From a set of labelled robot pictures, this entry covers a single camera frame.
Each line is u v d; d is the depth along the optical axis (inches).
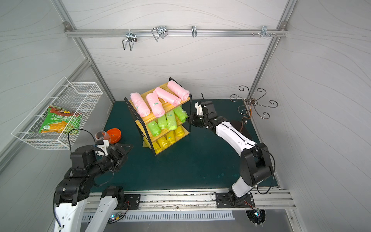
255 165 17.5
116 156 22.0
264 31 30.1
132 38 30.8
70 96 30.0
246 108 47.2
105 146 23.8
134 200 29.0
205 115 26.2
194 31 30.8
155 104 26.1
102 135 31.5
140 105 26.3
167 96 28.4
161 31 29.5
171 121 31.8
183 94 28.0
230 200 26.1
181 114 33.1
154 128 31.1
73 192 16.3
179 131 37.7
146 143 36.2
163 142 35.6
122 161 22.6
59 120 24.5
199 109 31.1
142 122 25.0
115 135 37.6
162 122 32.3
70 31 30.3
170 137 36.6
